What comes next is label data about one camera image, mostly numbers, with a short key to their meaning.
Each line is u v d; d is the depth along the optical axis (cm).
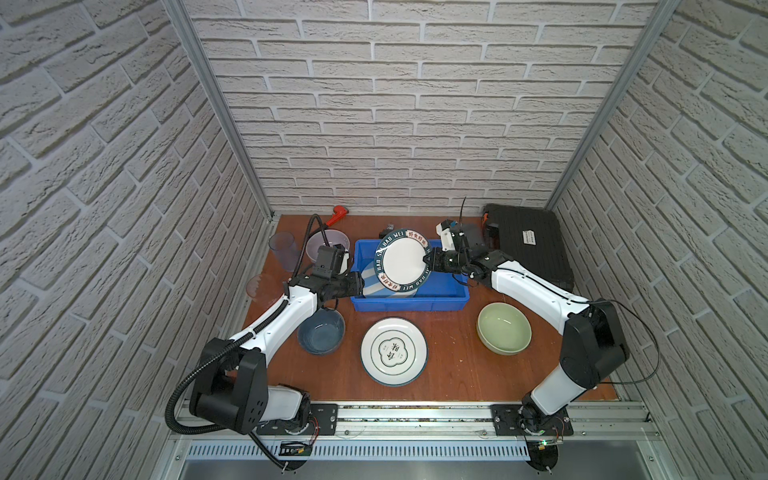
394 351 85
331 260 67
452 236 69
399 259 89
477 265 63
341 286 73
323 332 87
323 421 73
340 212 119
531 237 103
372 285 97
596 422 77
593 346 45
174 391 38
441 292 96
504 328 89
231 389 41
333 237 110
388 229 112
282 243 100
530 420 66
